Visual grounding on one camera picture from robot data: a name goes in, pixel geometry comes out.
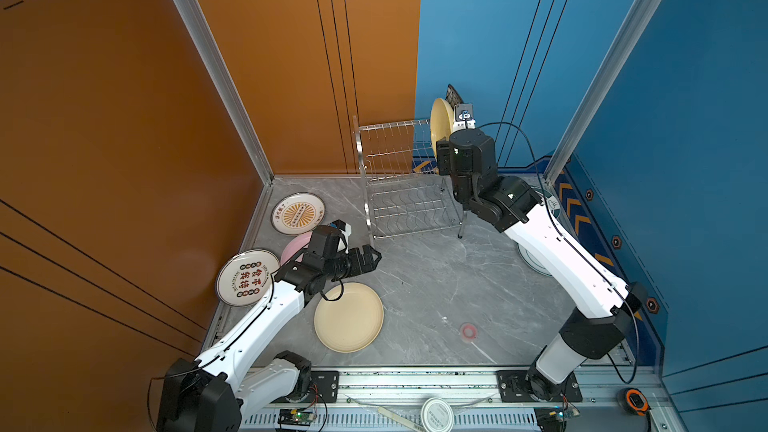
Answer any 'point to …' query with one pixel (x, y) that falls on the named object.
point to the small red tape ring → (469, 331)
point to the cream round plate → (352, 322)
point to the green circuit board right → (553, 418)
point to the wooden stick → (400, 419)
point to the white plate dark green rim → (552, 202)
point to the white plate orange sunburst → (298, 213)
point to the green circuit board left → (295, 417)
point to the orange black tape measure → (633, 401)
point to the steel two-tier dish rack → (402, 192)
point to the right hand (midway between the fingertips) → (455, 138)
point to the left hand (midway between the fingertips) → (370, 256)
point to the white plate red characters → (245, 277)
